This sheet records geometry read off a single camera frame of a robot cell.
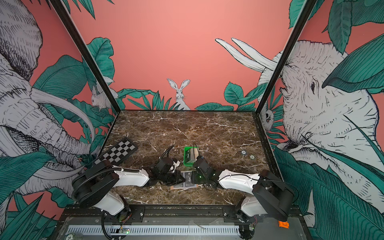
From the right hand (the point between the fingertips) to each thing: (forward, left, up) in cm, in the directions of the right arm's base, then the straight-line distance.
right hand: (189, 177), depth 83 cm
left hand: (-1, +1, -1) cm, 2 cm away
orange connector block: (-22, -47, -1) cm, 51 cm away
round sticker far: (+19, -35, -4) cm, 40 cm away
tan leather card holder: (-4, +4, -3) cm, 6 cm away
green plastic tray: (+14, +2, -1) cm, 15 cm away
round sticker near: (+15, -40, -4) cm, 43 cm away
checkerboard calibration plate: (+15, +45, 0) cm, 48 cm away
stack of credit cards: (+15, -2, 0) cm, 15 cm away
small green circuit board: (-25, +29, -4) cm, 39 cm away
